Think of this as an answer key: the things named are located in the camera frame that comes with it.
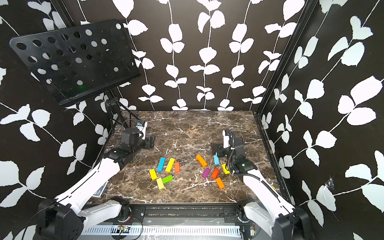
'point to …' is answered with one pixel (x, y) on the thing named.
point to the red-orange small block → (177, 167)
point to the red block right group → (214, 174)
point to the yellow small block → (153, 174)
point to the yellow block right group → (225, 169)
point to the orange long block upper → (200, 159)
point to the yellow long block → (170, 165)
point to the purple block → (205, 172)
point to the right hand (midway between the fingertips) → (217, 141)
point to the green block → (167, 179)
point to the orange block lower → (220, 183)
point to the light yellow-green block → (160, 183)
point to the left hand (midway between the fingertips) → (149, 134)
